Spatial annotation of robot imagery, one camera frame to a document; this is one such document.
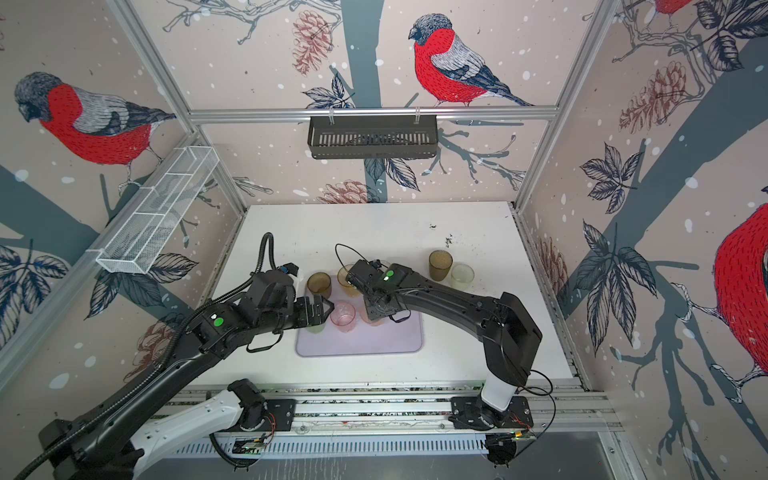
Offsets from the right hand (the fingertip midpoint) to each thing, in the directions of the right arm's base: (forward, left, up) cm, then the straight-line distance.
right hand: (376, 311), depth 82 cm
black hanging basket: (+57, +5, +20) cm, 61 cm away
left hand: (-5, +12, +11) cm, 18 cm away
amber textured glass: (+11, +20, -5) cm, 24 cm away
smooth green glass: (-3, +18, -6) cm, 19 cm away
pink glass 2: (-6, +1, +8) cm, 10 cm away
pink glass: (+1, +11, -6) cm, 12 cm away
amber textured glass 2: (+19, -19, -3) cm, 27 cm away
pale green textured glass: (+17, -26, -6) cm, 32 cm away
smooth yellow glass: (+3, +8, +10) cm, 13 cm away
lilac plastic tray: (-3, -3, -10) cm, 11 cm away
